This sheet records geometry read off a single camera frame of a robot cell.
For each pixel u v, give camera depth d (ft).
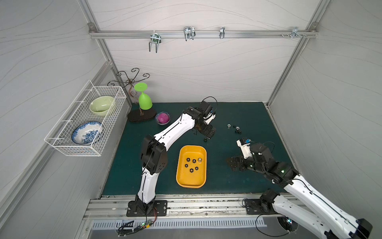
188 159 2.97
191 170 2.82
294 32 2.52
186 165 2.89
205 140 3.30
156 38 2.57
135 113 3.63
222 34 2.56
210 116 2.42
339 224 1.34
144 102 2.99
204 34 2.56
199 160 2.97
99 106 2.34
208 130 2.50
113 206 2.47
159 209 2.42
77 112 2.13
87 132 2.10
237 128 3.43
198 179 2.70
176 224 2.30
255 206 2.40
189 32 2.48
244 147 2.21
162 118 3.41
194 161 2.95
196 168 2.83
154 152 1.62
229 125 3.51
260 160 1.80
